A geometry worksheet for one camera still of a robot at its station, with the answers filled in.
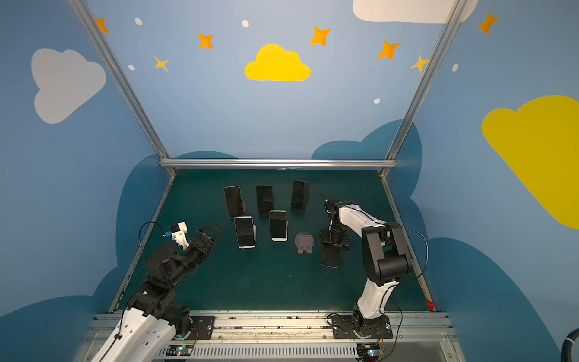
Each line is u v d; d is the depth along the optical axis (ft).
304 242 2.99
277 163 4.47
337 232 2.56
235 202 3.21
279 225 3.02
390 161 3.85
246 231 2.89
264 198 3.23
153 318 1.74
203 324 2.46
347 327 2.45
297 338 2.40
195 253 2.17
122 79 2.77
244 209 3.41
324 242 2.75
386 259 1.61
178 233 2.24
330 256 2.96
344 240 2.75
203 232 2.16
